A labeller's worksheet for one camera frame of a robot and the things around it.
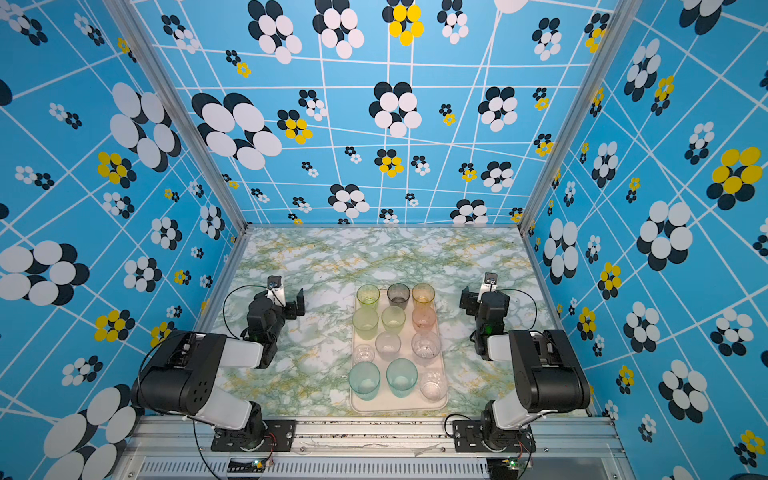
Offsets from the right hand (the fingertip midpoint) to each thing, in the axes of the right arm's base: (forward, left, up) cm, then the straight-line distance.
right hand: (487, 289), depth 94 cm
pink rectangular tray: (-31, +32, -7) cm, 45 cm away
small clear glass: (-19, +38, -5) cm, 43 cm away
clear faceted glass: (-16, +20, -7) cm, 26 cm away
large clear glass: (-27, +19, -6) cm, 33 cm away
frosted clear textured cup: (-16, +31, -6) cm, 35 cm away
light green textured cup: (-9, +39, -5) cm, 40 cm away
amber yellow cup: (0, +20, -3) cm, 20 cm away
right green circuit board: (-45, +3, -7) cm, 46 cm away
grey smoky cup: (0, +28, -3) cm, 28 cm away
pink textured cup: (-8, +20, -3) cm, 22 cm away
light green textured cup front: (-8, +30, -5) cm, 31 cm away
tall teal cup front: (-26, +38, -6) cm, 46 cm away
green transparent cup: (0, +38, -4) cm, 38 cm away
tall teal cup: (-25, +27, -6) cm, 37 cm away
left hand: (-1, +63, +3) cm, 63 cm away
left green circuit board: (-46, +65, -8) cm, 80 cm away
